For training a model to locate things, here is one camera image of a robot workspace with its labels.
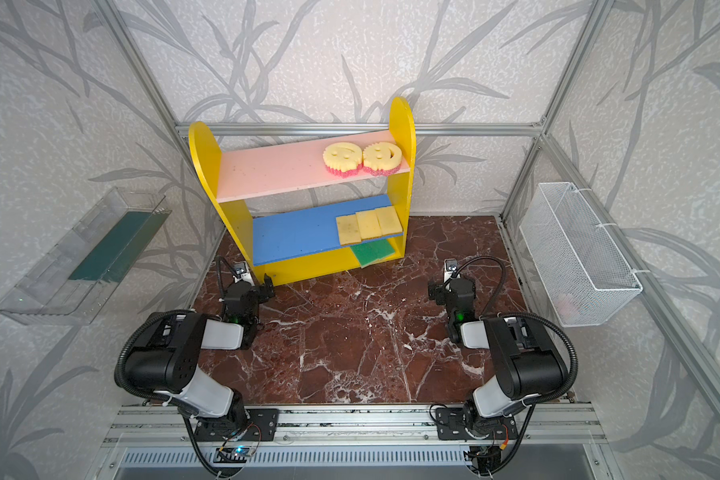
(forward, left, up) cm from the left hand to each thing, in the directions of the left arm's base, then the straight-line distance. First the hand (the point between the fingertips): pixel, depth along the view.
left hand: (254, 267), depth 94 cm
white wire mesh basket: (-17, -82, +28) cm, 88 cm away
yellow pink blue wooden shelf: (+35, -1, -6) cm, 36 cm away
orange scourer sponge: (+11, -29, +6) cm, 32 cm away
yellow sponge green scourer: (+12, -36, -7) cm, 39 cm away
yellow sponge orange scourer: (+15, -43, +6) cm, 46 cm away
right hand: (+1, -63, 0) cm, 63 cm away
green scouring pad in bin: (-15, +16, +28) cm, 36 cm away
